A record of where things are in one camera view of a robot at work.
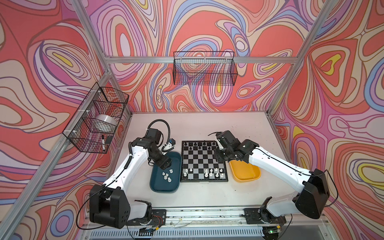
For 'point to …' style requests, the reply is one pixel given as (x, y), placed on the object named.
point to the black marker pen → (103, 143)
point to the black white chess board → (199, 163)
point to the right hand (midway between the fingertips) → (217, 158)
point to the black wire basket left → (94, 124)
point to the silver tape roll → (106, 118)
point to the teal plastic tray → (168, 180)
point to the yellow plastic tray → (243, 172)
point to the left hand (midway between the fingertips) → (165, 158)
